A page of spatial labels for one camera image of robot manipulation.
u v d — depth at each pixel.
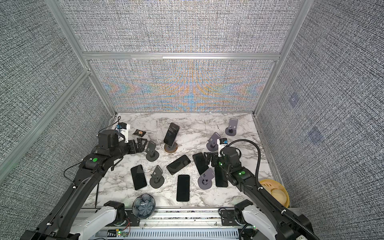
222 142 0.71
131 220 0.73
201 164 0.94
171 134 0.92
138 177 0.86
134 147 0.65
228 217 0.73
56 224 0.38
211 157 0.73
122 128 0.64
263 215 0.56
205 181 0.80
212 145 0.95
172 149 0.97
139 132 1.05
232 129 1.04
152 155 0.90
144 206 0.76
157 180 0.80
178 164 0.93
